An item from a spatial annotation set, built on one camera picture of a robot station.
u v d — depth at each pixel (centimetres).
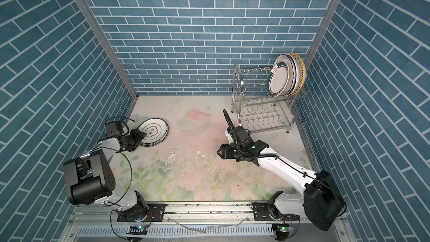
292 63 72
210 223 72
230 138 67
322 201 41
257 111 106
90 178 46
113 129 72
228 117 67
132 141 80
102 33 89
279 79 81
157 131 99
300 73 71
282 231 71
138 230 72
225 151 71
